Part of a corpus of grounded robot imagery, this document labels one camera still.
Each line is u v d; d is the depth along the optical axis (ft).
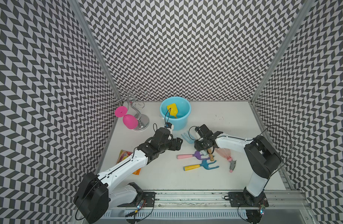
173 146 2.32
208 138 2.32
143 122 3.45
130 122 2.89
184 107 3.18
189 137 2.57
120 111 2.54
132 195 1.97
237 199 2.41
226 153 2.84
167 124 2.37
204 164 2.79
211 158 2.83
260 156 1.58
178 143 2.37
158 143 2.00
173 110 3.35
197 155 2.89
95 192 1.28
